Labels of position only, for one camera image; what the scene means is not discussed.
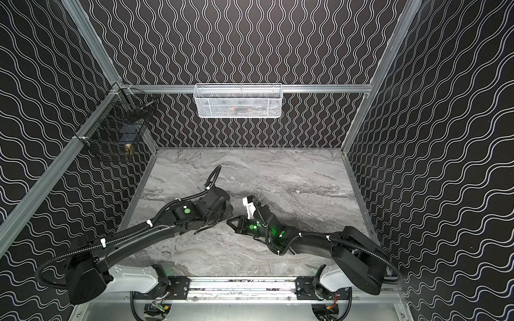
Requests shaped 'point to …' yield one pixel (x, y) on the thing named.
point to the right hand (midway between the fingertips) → (227, 223)
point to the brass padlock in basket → (127, 148)
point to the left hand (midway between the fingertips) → (237, 211)
